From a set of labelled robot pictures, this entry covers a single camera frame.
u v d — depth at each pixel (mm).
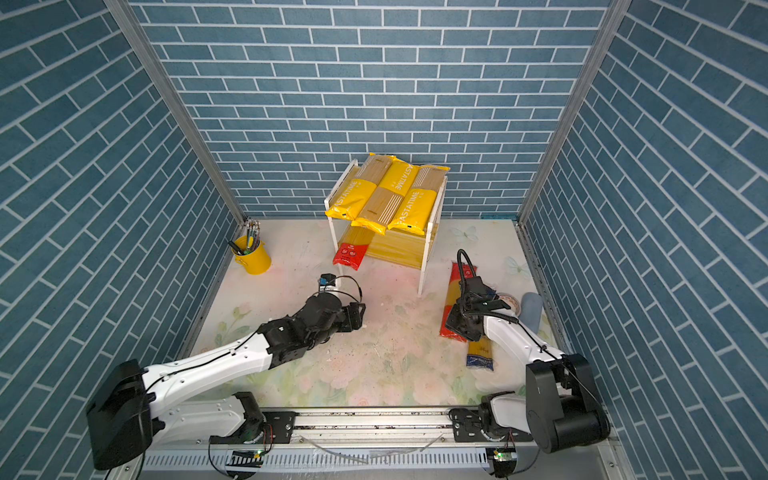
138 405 386
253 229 951
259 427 667
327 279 707
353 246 889
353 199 770
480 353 845
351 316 705
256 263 994
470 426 737
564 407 416
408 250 927
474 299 697
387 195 788
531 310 932
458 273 1044
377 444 725
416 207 754
